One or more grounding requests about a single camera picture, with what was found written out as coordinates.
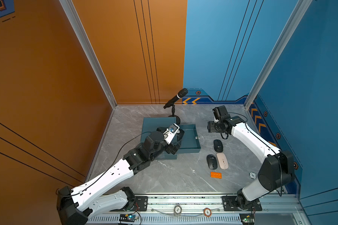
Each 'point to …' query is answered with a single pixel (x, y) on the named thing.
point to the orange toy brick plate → (218, 175)
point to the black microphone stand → (178, 120)
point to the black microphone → (181, 93)
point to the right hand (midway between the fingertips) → (214, 126)
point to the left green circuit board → (127, 217)
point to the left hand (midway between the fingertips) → (174, 132)
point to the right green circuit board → (247, 218)
